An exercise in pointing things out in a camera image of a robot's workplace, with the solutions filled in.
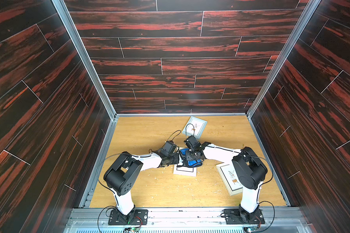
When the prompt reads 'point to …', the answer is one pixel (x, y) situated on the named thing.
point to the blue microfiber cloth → (187, 162)
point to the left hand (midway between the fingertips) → (179, 159)
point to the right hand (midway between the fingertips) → (191, 154)
